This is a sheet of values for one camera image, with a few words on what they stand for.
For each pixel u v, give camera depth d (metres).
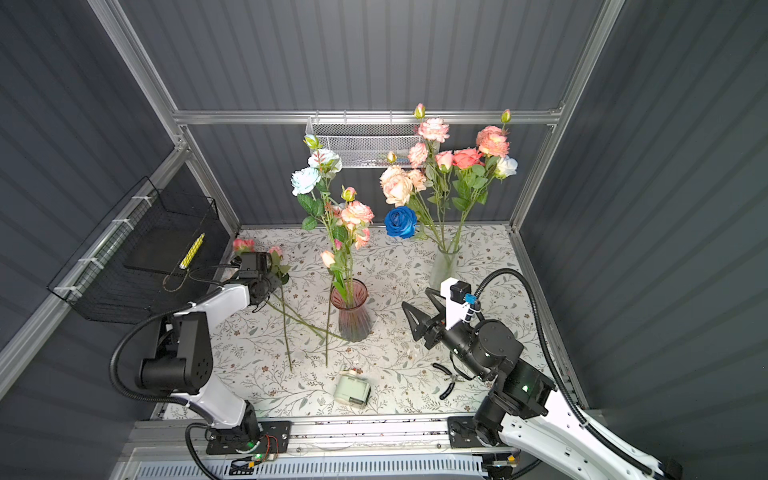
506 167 0.78
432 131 0.71
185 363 0.46
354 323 0.91
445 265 0.95
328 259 0.73
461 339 0.54
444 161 0.79
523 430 0.60
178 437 0.76
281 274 1.05
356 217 0.66
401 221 0.63
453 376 0.83
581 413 0.46
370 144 1.12
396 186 0.71
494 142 0.74
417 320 0.55
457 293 0.50
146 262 0.74
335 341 0.90
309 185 0.64
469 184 0.80
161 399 0.48
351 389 0.78
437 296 0.63
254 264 0.75
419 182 0.79
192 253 0.76
